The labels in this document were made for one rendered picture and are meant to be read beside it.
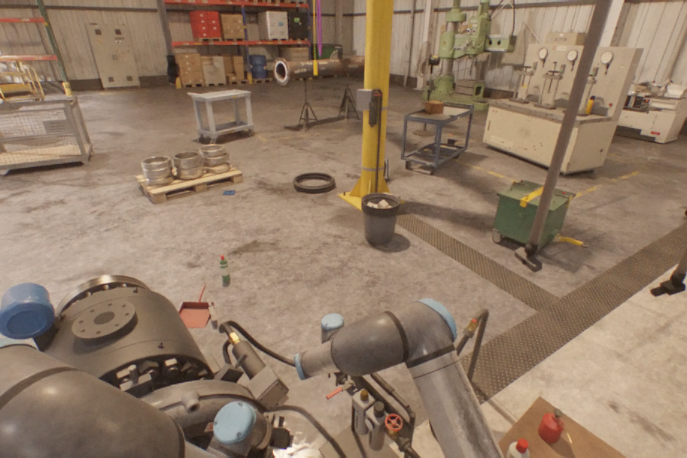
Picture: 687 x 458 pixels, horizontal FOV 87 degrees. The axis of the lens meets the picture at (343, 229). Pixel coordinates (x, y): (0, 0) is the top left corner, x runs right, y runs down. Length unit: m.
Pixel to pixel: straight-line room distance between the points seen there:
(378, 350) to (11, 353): 0.57
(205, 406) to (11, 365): 0.82
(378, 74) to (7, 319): 3.59
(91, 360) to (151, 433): 1.17
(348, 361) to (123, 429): 0.49
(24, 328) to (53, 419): 1.37
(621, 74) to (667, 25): 4.60
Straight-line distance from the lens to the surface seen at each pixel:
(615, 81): 6.69
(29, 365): 0.50
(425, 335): 0.82
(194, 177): 5.32
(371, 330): 0.80
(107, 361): 1.57
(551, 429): 1.80
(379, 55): 4.18
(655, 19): 11.27
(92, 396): 0.45
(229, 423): 0.97
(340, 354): 0.83
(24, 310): 1.76
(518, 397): 2.59
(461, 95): 11.75
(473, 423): 0.85
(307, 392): 2.39
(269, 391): 1.40
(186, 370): 1.59
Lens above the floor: 1.90
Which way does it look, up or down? 29 degrees down
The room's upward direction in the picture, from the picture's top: straight up
